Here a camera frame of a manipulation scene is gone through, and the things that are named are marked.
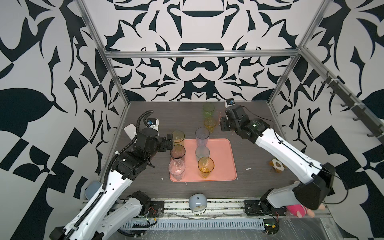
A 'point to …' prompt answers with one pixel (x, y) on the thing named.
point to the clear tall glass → (177, 167)
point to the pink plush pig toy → (301, 211)
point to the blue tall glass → (202, 135)
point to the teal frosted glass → (202, 151)
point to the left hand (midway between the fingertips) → (163, 132)
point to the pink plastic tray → (223, 152)
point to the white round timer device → (198, 203)
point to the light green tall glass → (178, 137)
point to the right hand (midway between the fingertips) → (225, 118)
